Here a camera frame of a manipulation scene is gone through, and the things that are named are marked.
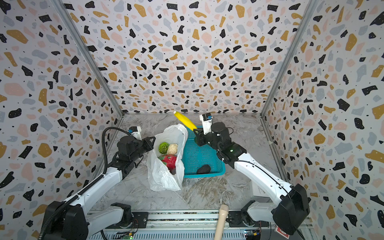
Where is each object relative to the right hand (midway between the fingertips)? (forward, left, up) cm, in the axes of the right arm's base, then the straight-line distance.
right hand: (192, 127), depth 72 cm
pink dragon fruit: (-6, +14, -22) cm, 27 cm away
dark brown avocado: (-9, -6, -27) cm, 30 cm away
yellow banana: (+4, +4, 0) cm, 5 cm away
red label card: (-39, -42, -30) cm, 64 cm away
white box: (-23, -34, -27) cm, 49 cm away
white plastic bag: (-19, +16, -16) cm, 30 cm away
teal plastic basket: (+1, 0, -32) cm, 32 cm away
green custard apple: (+4, +20, -25) cm, 33 cm away
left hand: (+2, +21, -9) cm, 23 cm away
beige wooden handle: (-32, -16, -29) cm, 46 cm away
